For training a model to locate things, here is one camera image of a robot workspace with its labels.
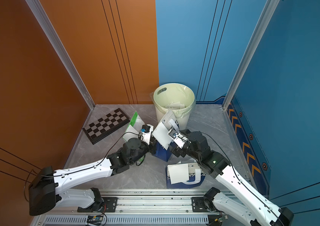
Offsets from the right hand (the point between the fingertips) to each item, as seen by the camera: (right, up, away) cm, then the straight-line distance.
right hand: (176, 136), depth 72 cm
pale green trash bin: (+4, +23, +26) cm, 35 cm away
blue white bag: (-8, -9, +1) cm, 12 cm away
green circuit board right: (+23, -41, -2) cm, 46 cm away
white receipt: (0, -16, -7) cm, 18 cm away
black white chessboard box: (-54, +1, +30) cm, 62 cm away
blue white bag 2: (+8, -17, -7) cm, 20 cm away
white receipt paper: (-7, 0, +1) cm, 7 cm away
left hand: (-9, +1, +2) cm, 9 cm away
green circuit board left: (-42, -43, 0) cm, 60 cm away
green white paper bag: (-23, +4, +6) cm, 24 cm away
